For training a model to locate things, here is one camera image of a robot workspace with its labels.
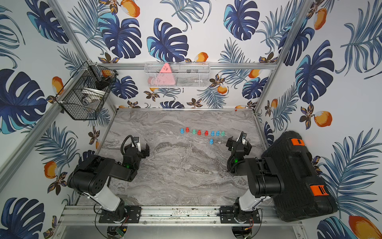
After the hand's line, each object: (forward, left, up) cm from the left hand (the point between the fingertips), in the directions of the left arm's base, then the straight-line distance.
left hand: (138, 142), depth 93 cm
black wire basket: (+28, +31, +28) cm, 50 cm away
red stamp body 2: (+15, -43, -6) cm, 46 cm away
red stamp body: (+15, -38, -5) cm, 42 cm away
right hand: (+6, -64, +2) cm, 65 cm away
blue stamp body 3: (+15, -52, -6) cm, 54 cm away
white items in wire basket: (+18, +29, +21) cm, 40 cm away
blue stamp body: (+15, -26, -6) cm, 31 cm away
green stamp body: (+15, -35, -6) cm, 38 cm away
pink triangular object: (+30, -16, +28) cm, 44 cm away
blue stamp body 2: (+15, -48, -6) cm, 50 cm away
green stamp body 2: (+15, -55, -5) cm, 57 cm away
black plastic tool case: (-30, -81, +17) cm, 88 cm away
